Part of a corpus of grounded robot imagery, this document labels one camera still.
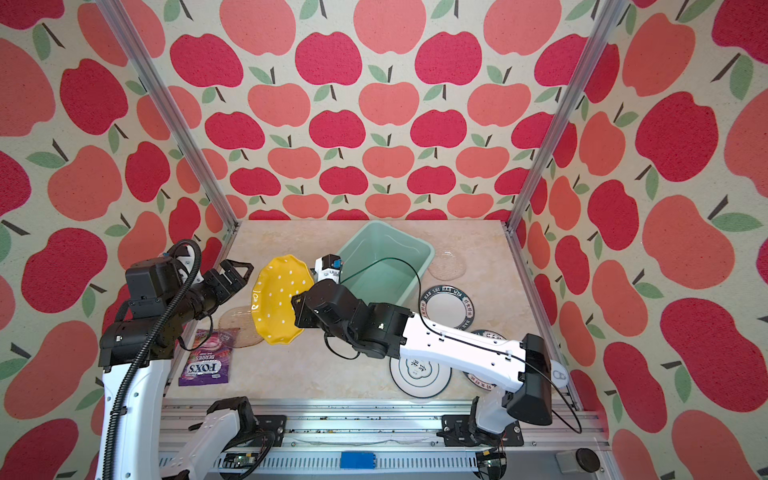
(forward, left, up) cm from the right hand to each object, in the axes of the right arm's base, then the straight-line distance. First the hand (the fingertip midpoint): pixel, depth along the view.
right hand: (298, 296), depth 63 cm
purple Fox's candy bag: (-6, +32, -30) cm, 44 cm away
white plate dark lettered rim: (+22, -38, -35) cm, 56 cm away
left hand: (+4, +13, 0) cm, 14 cm away
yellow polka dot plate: (+4, +8, -3) cm, 9 cm away
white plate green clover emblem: (-4, -28, -33) cm, 43 cm away
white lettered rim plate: (-3, -45, -32) cm, 55 cm away
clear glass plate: (+38, -37, -33) cm, 63 cm away
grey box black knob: (-20, -62, -23) cm, 69 cm away
